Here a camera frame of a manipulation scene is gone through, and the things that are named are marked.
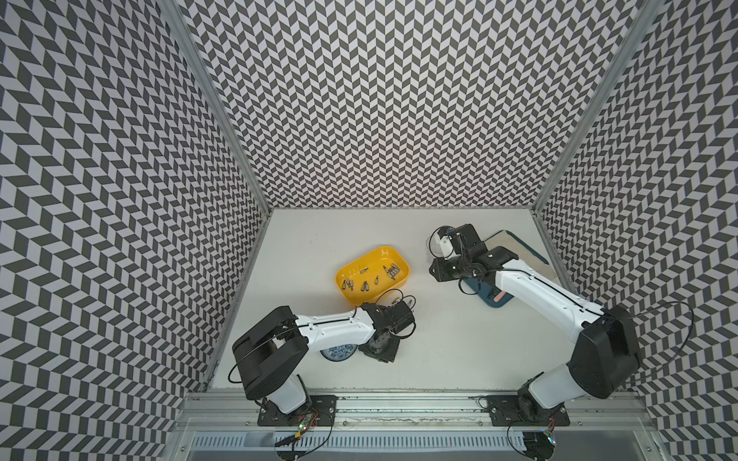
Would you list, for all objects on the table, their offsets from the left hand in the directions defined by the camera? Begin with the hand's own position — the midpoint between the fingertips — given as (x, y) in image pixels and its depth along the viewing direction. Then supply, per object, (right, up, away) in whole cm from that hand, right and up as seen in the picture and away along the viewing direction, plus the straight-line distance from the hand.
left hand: (382, 358), depth 82 cm
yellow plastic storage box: (-6, +20, +17) cm, 27 cm away
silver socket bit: (+4, +23, +19) cm, 30 cm away
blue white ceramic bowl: (-12, +1, 0) cm, 12 cm away
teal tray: (+54, +28, +26) cm, 66 cm away
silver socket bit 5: (-6, +23, +17) cm, 30 cm away
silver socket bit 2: (+3, +21, +17) cm, 27 cm away
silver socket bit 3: (-12, +20, +15) cm, 28 cm away
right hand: (+16, +24, +2) cm, 29 cm away
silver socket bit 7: (-2, +20, +15) cm, 24 cm away
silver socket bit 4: (-11, +19, +15) cm, 26 cm away
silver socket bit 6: (-6, +18, +14) cm, 23 cm away
